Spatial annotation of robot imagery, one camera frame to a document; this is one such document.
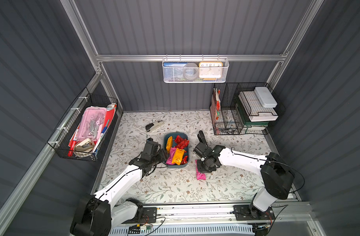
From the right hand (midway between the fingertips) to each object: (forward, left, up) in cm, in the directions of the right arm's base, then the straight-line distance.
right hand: (202, 169), depth 85 cm
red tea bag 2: (+21, +15, 0) cm, 25 cm away
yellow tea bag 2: (+16, +20, +2) cm, 26 cm away
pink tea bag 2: (+12, +18, 0) cm, 21 cm away
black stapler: (+23, -1, 0) cm, 23 cm away
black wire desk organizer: (+44, -34, +7) cm, 56 cm away
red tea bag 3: (+4, +10, +2) cm, 11 cm away
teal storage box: (+23, +10, +1) cm, 25 cm away
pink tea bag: (-4, +1, 0) cm, 4 cm away
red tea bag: (+15, +13, +4) cm, 20 cm away
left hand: (+6, +22, +6) cm, 24 cm away
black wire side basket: (0, +63, +31) cm, 70 cm away
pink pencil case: (+11, +57, +28) cm, 64 cm away
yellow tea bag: (+7, +15, +2) cm, 16 cm away
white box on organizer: (+44, -45, +18) cm, 65 cm away
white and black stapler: (+31, +35, 0) cm, 47 cm away
